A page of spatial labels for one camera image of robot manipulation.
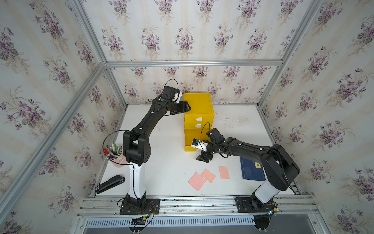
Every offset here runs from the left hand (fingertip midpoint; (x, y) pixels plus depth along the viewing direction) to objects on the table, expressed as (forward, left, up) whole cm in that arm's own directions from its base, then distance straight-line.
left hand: (187, 109), depth 90 cm
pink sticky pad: (-34, -12, -20) cm, 42 cm away
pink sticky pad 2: (-32, -22, -21) cm, 44 cm away
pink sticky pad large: (-37, -6, -22) cm, 43 cm away
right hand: (-21, -8, -16) cm, 28 cm away
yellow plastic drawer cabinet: (-7, -7, -1) cm, 10 cm away
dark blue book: (-33, -37, -18) cm, 53 cm away
